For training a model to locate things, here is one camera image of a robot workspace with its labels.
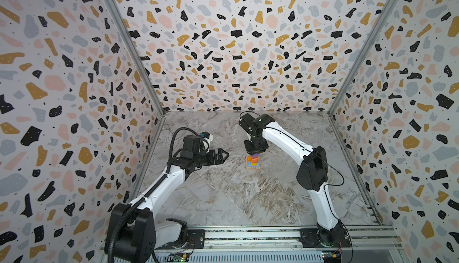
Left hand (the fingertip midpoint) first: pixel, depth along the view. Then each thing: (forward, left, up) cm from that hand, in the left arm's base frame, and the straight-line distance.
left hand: (221, 153), depth 82 cm
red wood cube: (+1, -16, -9) cm, 19 cm away
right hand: (+4, -13, -4) cm, 14 cm away
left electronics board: (-38, +16, -16) cm, 44 cm away
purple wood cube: (+2, -16, -6) cm, 17 cm away
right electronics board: (-38, -45, -16) cm, 61 cm away
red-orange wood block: (+1, -16, -12) cm, 20 cm away
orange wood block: (+5, -14, -15) cm, 21 cm away
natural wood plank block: (0, -16, -16) cm, 23 cm away
